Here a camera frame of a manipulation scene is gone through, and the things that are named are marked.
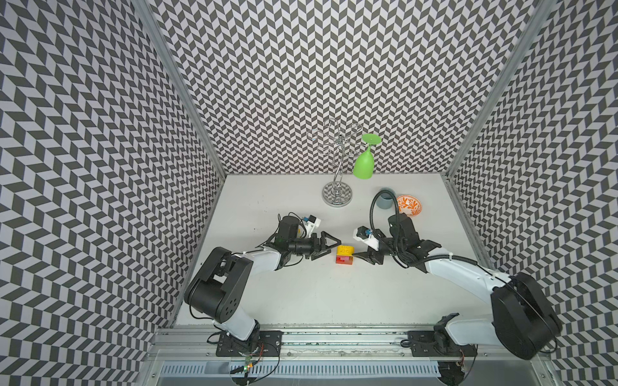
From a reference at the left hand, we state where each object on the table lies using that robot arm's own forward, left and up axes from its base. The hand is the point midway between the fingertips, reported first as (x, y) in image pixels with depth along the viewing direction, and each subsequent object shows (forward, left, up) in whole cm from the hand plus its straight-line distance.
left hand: (334, 248), depth 83 cm
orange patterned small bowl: (+25, -34, -8) cm, 43 cm away
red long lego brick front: (-1, -4, -6) cm, 7 cm away
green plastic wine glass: (+29, -12, +14) cm, 34 cm away
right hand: (+1, -8, 0) cm, 8 cm away
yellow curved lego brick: (0, -4, 0) cm, 4 cm away
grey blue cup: (+25, -23, -4) cm, 34 cm away
